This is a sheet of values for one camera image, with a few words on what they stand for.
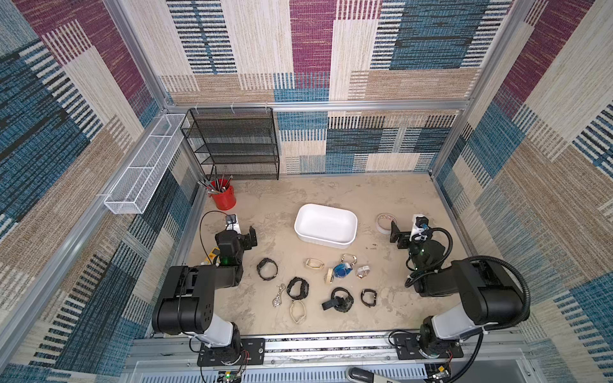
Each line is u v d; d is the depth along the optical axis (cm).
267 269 91
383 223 101
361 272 89
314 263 92
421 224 76
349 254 92
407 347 73
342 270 89
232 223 80
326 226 102
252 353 73
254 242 88
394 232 88
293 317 79
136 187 72
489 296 45
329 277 85
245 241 85
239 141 108
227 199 108
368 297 84
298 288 83
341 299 83
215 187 105
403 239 81
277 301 83
